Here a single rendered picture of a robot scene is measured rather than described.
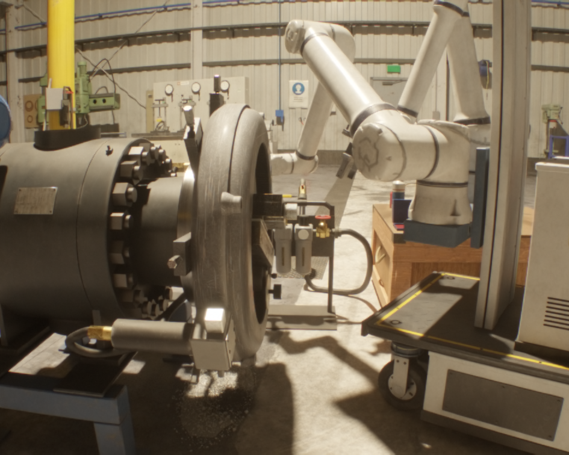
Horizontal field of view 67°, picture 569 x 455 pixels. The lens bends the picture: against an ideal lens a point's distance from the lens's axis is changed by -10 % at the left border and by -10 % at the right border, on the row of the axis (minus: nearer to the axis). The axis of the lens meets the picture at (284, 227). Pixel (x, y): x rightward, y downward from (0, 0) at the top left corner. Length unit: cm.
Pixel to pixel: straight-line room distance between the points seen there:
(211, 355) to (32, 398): 56
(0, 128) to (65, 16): 368
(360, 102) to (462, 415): 95
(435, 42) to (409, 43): 1038
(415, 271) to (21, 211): 159
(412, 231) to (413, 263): 80
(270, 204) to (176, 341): 43
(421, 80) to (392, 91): 1018
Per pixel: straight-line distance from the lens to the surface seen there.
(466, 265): 222
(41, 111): 1345
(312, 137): 193
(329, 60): 151
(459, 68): 199
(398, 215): 227
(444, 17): 189
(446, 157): 132
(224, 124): 121
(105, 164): 134
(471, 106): 198
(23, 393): 143
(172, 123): 857
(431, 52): 186
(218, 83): 145
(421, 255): 214
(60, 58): 499
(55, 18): 507
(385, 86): 1202
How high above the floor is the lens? 91
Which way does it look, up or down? 12 degrees down
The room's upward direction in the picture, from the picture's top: straight up
